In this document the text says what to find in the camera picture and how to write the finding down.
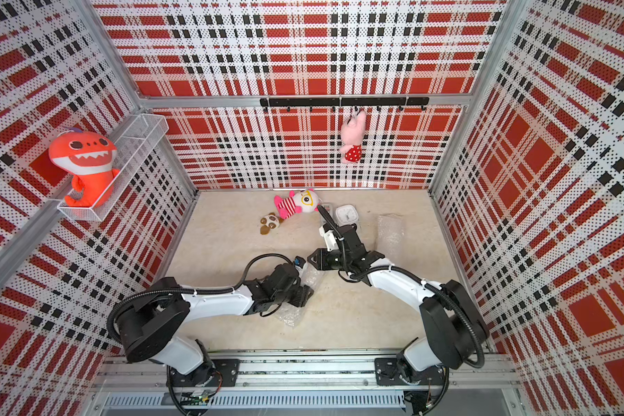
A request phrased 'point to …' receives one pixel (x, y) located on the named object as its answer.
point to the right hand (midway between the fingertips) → (314, 258)
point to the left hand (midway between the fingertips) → (308, 288)
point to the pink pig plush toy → (352, 136)
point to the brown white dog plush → (269, 222)
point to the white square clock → (346, 214)
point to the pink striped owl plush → (303, 201)
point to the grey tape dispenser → (328, 208)
